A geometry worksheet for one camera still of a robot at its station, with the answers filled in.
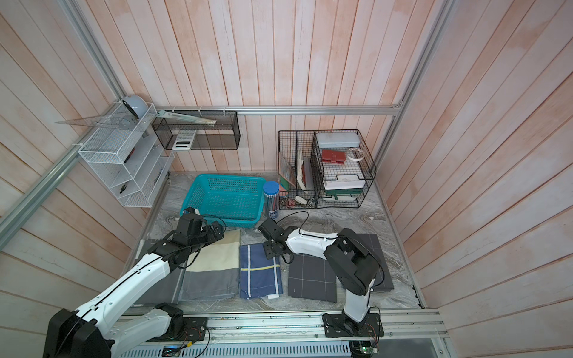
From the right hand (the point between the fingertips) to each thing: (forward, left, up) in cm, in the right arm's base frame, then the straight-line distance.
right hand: (272, 247), depth 93 cm
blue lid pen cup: (+15, 0, +20) cm, 25 cm away
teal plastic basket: (+24, +18, +1) cm, 30 cm away
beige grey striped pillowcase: (-11, +22, +1) cm, 25 cm away
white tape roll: (+34, -37, +19) cm, 54 cm away
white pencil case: (+44, -29, +22) cm, 58 cm away
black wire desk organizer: (+27, -23, +21) cm, 41 cm away
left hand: (0, +22, +12) cm, 25 cm away
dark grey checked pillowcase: (-12, -15, 0) cm, 20 cm away
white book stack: (+22, -30, +18) cm, 41 cm away
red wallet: (+33, -26, +23) cm, 48 cm away
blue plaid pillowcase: (-12, +5, 0) cm, 13 cm away
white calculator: (+38, +40, +27) cm, 62 cm away
